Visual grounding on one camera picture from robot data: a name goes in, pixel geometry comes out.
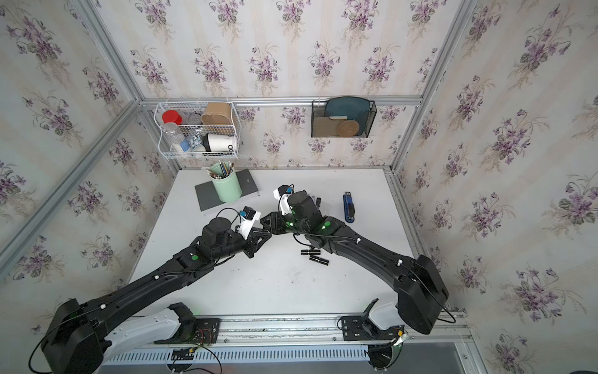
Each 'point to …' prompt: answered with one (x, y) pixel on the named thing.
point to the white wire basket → (198, 129)
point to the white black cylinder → (219, 142)
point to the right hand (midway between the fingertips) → (266, 221)
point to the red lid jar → (171, 116)
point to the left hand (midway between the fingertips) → (272, 237)
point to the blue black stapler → (349, 206)
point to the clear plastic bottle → (174, 136)
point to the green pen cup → (226, 180)
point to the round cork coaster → (347, 128)
